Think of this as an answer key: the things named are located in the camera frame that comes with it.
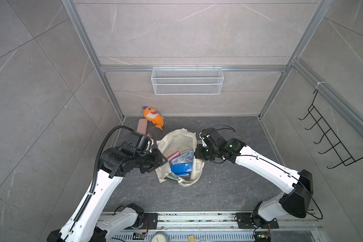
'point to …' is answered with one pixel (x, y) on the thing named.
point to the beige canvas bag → (173, 141)
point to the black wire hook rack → (346, 157)
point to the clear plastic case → (185, 158)
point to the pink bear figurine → (149, 135)
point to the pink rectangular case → (142, 126)
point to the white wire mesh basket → (187, 81)
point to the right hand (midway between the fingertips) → (194, 154)
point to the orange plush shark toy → (151, 114)
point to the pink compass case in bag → (173, 156)
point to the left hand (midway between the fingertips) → (167, 159)
